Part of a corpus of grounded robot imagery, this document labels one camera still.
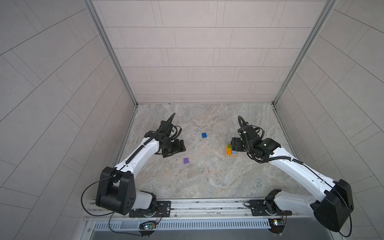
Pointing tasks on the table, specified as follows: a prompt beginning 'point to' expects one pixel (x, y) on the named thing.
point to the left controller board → (147, 226)
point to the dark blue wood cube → (204, 135)
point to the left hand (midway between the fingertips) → (184, 148)
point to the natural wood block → (226, 152)
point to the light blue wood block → (234, 152)
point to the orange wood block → (229, 152)
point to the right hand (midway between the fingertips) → (234, 143)
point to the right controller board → (277, 225)
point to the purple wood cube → (186, 160)
